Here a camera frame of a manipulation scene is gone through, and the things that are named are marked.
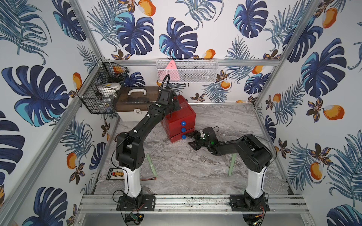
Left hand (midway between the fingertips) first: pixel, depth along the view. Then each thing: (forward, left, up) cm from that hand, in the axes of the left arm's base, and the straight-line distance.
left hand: (176, 102), depth 90 cm
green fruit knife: (-34, +12, -24) cm, 44 cm away
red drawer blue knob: (-16, 0, -10) cm, 19 cm away
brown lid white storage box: (+2, +30, -4) cm, 31 cm away
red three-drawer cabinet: (-4, -6, -3) cm, 8 cm away
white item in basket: (-4, +38, +11) cm, 39 cm away
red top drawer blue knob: (-12, -5, -5) cm, 14 cm away
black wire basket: (-4, +45, +7) cm, 46 cm away
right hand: (-15, -7, -17) cm, 24 cm away
